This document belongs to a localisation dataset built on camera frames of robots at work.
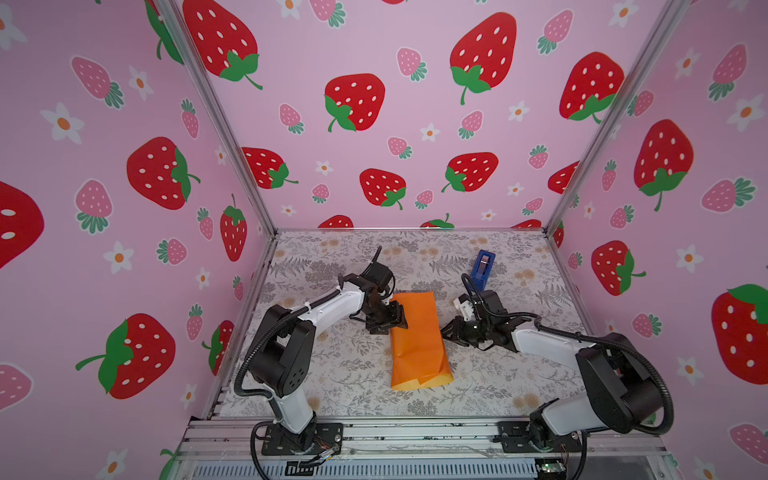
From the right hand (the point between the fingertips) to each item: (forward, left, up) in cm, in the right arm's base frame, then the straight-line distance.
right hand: (436, 338), depth 86 cm
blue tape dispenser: (+28, -16, -1) cm, 32 cm away
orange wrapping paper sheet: (-6, +5, +3) cm, 8 cm away
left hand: (+2, +10, +1) cm, 10 cm away
